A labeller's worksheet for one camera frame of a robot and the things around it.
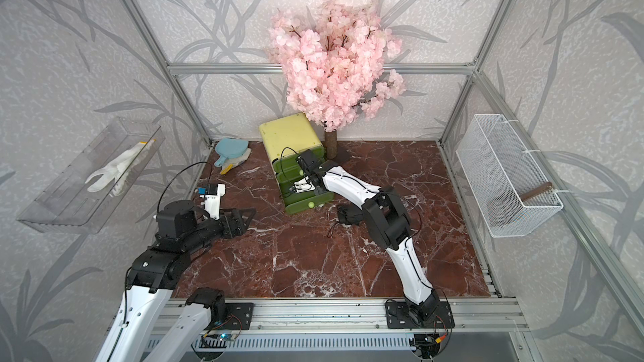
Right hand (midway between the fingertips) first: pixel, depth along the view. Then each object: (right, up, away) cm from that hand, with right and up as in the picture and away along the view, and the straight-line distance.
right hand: (321, 172), depth 99 cm
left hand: (-19, -10, -29) cm, 36 cm away
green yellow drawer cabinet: (-14, +13, -5) cm, 20 cm away
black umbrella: (+11, -15, -8) cm, 20 cm away
